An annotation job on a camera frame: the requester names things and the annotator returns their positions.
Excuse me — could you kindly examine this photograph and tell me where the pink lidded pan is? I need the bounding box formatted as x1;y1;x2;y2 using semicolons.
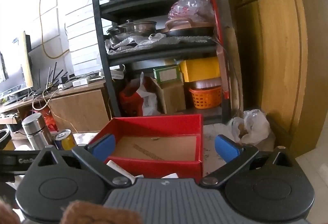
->
160;17;215;37

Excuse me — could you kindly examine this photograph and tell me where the white plastic bag on floor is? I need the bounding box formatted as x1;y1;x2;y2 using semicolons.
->
227;109;271;145

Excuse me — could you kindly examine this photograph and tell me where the brown cardboard box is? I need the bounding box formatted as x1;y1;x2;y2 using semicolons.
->
151;78;186;115

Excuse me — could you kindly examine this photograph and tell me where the right hand in brown glove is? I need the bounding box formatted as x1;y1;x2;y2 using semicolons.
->
1;200;143;223

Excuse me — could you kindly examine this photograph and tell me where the yellow cable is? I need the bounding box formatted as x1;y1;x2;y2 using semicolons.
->
38;0;71;60

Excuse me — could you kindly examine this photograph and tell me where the yellow cardboard box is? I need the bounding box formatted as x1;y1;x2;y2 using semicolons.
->
179;57;221;82

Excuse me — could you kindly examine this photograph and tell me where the black metal shelf rack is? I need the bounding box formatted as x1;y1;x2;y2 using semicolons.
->
90;0;232;125

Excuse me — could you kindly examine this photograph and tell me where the red cardboard box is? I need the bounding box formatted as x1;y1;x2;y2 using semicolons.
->
89;114;203;181

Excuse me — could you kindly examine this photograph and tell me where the steel thermos flask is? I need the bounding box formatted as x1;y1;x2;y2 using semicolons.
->
22;113;54;150

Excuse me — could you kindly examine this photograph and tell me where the green white box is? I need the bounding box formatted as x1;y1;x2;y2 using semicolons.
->
153;65;181;84

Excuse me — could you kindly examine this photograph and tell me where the pink printed plastic bag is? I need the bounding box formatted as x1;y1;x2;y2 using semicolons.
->
168;0;215;23

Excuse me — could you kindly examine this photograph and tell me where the blue yellow drink can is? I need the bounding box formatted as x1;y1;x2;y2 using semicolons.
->
55;129;77;150

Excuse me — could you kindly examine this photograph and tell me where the red white plastic bag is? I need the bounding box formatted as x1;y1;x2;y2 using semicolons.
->
119;72;160;117

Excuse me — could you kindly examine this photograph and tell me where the white power adapter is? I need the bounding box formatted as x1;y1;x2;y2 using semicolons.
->
72;77;90;88

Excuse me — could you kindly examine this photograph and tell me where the television screen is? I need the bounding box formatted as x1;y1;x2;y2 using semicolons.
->
1;31;33;99

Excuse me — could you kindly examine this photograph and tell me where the steel cooking pot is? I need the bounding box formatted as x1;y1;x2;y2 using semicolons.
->
107;20;157;36

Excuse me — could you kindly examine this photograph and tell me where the wooden cabinet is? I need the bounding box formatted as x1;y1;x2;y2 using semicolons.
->
229;0;327;156

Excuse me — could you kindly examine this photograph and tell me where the wooden TV stand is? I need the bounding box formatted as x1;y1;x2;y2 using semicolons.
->
1;80;111;133

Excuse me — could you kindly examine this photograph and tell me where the orange plastic basket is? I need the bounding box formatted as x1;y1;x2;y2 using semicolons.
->
189;86;222;109

